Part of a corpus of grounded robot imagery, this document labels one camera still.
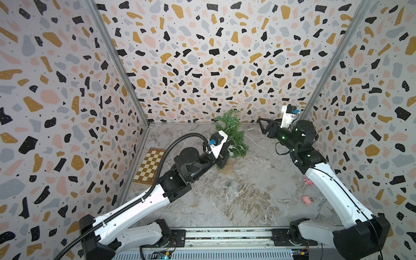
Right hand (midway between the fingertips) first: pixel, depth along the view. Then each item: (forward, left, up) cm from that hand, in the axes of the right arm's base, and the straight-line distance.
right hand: (263, 120), depth 70 cm
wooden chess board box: (-5, +60, -34) cm, 70 cm away
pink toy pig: (-20, -27, -38) cm, 51 cm away
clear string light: (-13, +15, -3) cm, 20 cm away
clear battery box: (-13, +11, -37) cm, 41 cm away
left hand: (-14, +14, +3) cm, 20 cm away
